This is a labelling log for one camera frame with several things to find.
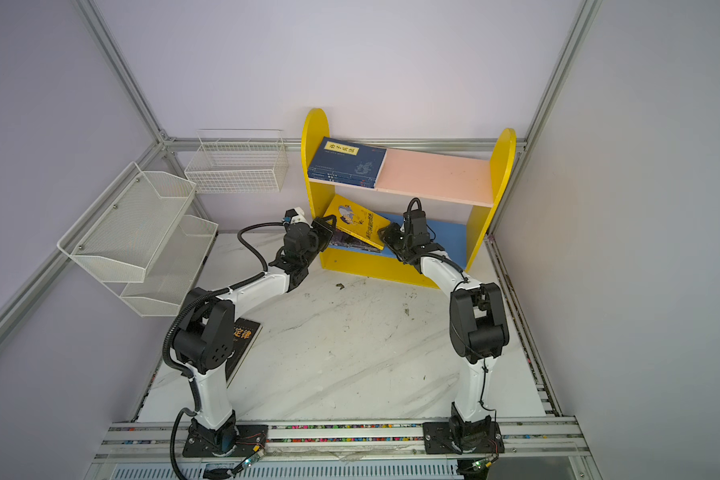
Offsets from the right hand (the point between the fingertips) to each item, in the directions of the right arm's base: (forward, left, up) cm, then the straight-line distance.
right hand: (377, 231), depth 94 cm
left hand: (0, +12, +7) cm, 14 cm away
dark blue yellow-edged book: (-1, +11, -3) cm, 11 cm away
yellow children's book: (+3, +6, +2) cm, 7 cm away
